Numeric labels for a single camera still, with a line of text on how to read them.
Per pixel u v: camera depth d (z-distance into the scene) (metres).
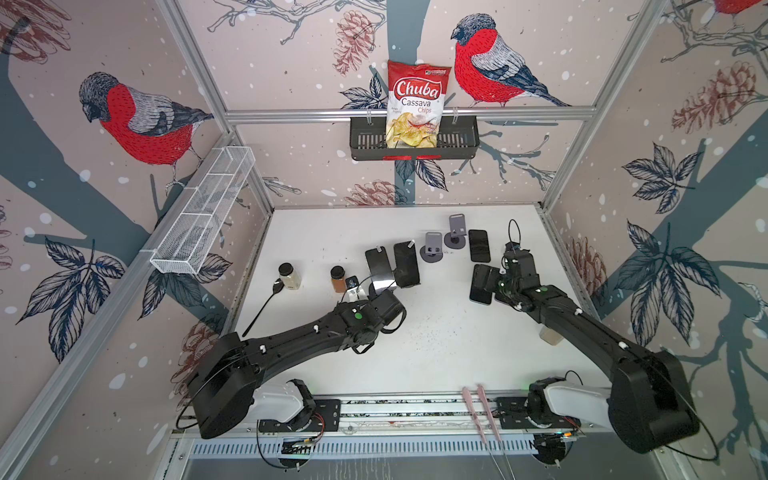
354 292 0.73
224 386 0.40
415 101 0.83
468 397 0.76
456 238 1.10
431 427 0.73
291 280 0.93
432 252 1.01
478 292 0.93
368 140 0.95
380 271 0.90
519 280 0.66
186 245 0.71
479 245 1.09
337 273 0.90
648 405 0.41
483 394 0.80
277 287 0.98
